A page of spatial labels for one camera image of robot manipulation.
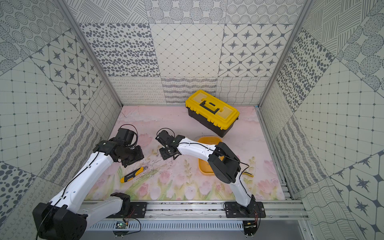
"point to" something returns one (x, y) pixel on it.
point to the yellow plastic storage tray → (203, 165)
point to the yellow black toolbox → (211, 112)
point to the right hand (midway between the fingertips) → (167, 153)
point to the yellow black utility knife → (131, 175)
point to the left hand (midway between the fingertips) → (141, 154)
